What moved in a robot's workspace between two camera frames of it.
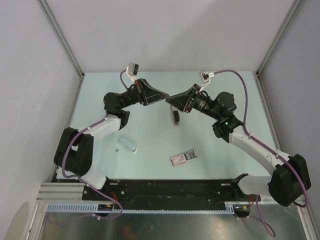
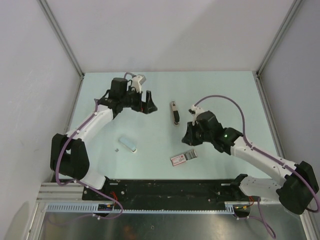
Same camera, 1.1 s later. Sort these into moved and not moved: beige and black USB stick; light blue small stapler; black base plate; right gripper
Moved: right gripper
Not moved: beige and black USB stick; light blue small stapler; black base plate
